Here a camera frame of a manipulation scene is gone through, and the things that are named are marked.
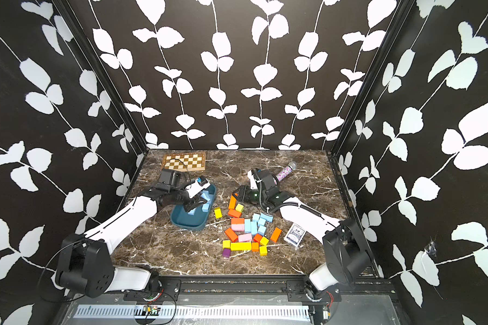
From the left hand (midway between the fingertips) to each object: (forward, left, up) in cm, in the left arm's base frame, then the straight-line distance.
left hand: (203, 194), depth 85 cm
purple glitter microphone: (+19, -39, -11) cm, 45 cm away
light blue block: (-1, +1, -10) cm, 10 cm away
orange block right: (-14, -31, -14) cm, 37 cm away
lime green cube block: (-1, -15, -13) cm, 20 cm away
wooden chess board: (+29, +15, -11) cm, 34 cm away
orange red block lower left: (-14, -11, -12) cm, 21 cm away
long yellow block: (-19, -15, -13) cm, 28 cm away
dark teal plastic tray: (-7, +4, -12) cm, 15 cm away
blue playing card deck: (-15, -39, -12) cm, 44 cm away
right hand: (-2, -13, +3) cm, 14 cm away
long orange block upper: (+3, -12, -13) cm, 18 cm away
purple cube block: (-21, -9, -14) cm, 27 cm away
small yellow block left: (-3, -5, -12) cm, 14 cm away
